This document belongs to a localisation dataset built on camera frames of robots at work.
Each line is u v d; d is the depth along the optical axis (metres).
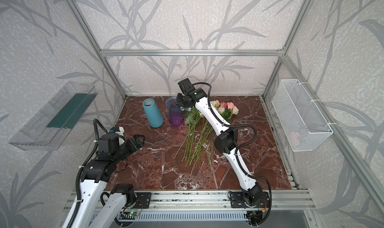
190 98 0.65
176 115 0.99
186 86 0.71
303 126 0.61
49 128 0.64
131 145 0.65
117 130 0.67
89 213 0.44
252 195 0.64
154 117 0.94
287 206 0.73
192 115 1.02
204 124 0.99
